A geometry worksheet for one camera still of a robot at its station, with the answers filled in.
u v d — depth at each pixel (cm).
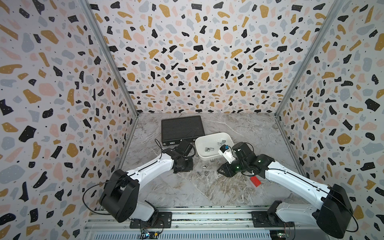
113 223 74
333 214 39
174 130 104
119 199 42
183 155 67
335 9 72
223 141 104
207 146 101
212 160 95
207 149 100
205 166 92
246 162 60
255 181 85
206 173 90
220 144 103
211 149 100
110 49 86
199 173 90
